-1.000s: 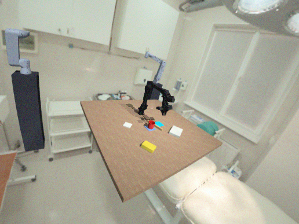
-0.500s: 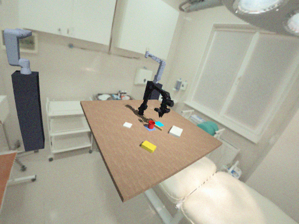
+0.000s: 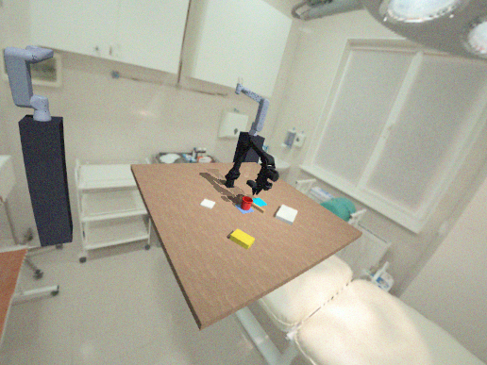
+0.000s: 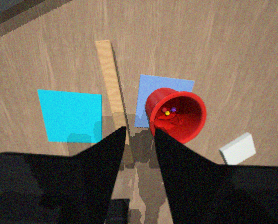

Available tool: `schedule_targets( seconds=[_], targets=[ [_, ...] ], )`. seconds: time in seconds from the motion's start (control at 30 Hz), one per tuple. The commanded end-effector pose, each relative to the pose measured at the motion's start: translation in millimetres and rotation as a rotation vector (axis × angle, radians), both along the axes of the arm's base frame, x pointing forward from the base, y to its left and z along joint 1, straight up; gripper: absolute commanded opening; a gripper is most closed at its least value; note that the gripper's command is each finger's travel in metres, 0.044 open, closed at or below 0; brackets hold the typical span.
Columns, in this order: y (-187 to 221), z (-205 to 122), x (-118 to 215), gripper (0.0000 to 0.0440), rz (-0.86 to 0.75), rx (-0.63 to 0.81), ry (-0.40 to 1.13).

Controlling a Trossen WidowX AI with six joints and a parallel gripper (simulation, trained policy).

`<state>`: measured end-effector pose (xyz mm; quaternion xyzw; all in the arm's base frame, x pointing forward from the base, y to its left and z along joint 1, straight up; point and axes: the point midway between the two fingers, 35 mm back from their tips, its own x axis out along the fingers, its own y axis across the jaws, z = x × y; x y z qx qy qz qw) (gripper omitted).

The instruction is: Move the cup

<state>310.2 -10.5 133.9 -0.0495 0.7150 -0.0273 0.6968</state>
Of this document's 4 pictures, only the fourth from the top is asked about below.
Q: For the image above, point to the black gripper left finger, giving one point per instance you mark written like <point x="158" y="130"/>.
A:
<point x="89" y="176"/>

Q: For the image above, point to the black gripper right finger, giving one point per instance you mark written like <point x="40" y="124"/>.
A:
<point x="195" y="185"/>

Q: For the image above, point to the red cup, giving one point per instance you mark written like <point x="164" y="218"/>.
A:
<point x="185" y="123"/>

